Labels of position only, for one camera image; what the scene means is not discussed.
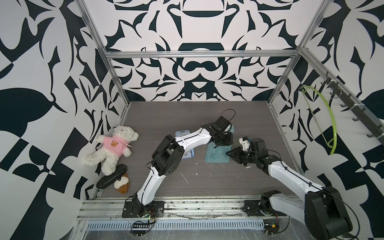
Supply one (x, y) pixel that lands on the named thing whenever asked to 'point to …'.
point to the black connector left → (139, 225)
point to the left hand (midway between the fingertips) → (234, 140)
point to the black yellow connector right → (270, 226)
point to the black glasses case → (121, 169)
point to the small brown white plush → (121, 185)
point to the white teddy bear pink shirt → (114, 146)
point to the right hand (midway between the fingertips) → (226, 152)
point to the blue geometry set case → (190, 153)
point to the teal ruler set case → (218, 154)
